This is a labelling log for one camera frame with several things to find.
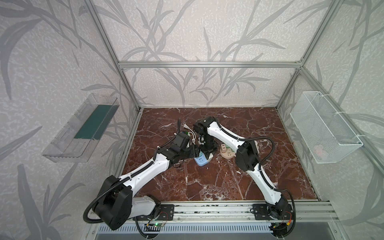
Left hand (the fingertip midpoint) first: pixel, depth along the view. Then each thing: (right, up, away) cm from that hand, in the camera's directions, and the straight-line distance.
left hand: (198, 146), depth 84 cm
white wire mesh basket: (+56, +8, -21) cm, 60 cm away
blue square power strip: (+2, -9, +5) cm, 11 cm away
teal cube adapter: (+2, -3, -3) cm, 5 cm away
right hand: (+6, -5, +5) cm, 9 cm away
